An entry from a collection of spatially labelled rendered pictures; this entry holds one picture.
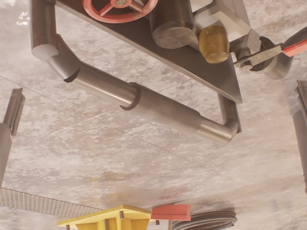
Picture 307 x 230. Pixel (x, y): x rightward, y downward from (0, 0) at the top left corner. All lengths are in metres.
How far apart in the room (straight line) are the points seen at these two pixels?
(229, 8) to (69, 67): 0.23
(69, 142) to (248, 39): 1.57
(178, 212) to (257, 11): 2.29
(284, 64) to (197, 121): 0.27
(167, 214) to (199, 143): 1.26
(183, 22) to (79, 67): 0.12
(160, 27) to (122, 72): 1.13
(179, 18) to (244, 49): 0.20
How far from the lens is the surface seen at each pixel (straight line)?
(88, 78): 0.46
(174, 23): 0.51
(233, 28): 0.62
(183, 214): 3.50
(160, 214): 3.60
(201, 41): 0.60
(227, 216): 4.12
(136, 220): 3.85
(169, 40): 0.52
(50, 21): 0.45
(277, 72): 0.79
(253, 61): 0.69
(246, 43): 0.68
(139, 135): 2.18
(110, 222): 3.68
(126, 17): 0.49
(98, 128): 2.05
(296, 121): 2.28
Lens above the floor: 0.78
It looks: 23 degrees down
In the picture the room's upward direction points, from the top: 171 degrees clockwise
